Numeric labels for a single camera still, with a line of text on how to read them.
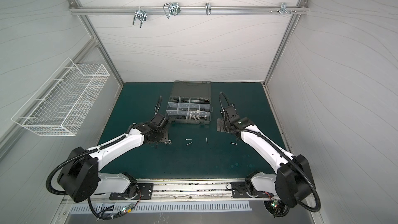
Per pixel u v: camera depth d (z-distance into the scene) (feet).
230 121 2.07
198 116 3.24
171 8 2.51
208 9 2.57
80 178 1.34
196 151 2.85
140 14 2.57
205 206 2.31
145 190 2.42
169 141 2.91
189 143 2.91
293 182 1.31
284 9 2.51
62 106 2.25
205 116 3.23
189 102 3.42
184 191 2.47
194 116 3.25
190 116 3.26
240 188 2.41
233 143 2.91
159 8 2.52
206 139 2.97
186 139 2.97
